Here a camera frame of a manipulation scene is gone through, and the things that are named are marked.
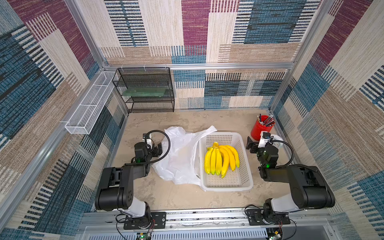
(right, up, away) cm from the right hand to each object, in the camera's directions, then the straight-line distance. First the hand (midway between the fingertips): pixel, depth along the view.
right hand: (257, 139), depth 92 cm
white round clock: (+3, -1, -17) cm, 18 cm away
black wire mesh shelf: (-70, +41, +10) cm, 82 cm away
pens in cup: (+9, +10, +5) cm, 15 cm away
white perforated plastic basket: (-12, -22, -7) cm, 26 cm away
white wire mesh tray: (-104, +16, +2) cm, 105 cm away
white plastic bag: (-47, -15, -4) cm, 49 cm away
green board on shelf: (-68, +29, +5) cm, 75 cm away
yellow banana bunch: (-24, -11, -3) cm, 26 cm away
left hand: (-63, -3, +3) cm, 64 cm away
